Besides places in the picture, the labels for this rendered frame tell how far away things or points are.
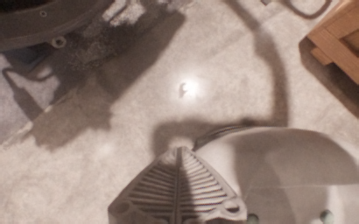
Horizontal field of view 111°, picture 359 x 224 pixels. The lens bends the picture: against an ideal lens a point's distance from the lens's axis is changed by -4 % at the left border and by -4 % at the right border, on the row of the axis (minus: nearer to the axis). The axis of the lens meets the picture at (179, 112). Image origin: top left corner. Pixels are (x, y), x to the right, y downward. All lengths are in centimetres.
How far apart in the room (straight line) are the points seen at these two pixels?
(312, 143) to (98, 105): 73
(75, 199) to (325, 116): 119
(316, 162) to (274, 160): 7
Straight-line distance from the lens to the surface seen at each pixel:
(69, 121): 79
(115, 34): 79
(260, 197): 37
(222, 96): 63
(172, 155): 16
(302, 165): 32
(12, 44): 50
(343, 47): 85
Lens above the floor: 59
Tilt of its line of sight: 85 degrees down
